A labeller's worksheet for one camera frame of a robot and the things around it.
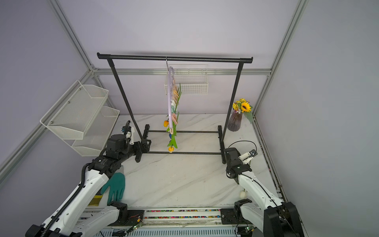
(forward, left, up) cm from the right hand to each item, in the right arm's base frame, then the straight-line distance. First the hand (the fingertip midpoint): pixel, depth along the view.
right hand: (240, 159), depth 86 cm
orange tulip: (+22, +46, +10) cm, 51 cm away
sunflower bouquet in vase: (+27, -2, +18) cm, 32 cm away
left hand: (+3, +55, +14) cm, 57 cm away
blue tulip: (+14, +43, +6) cm, 45 cm away
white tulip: (-18, +1, -7) cm, 19 cm away
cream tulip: (+5, +39, +12) cm, 41 cm away
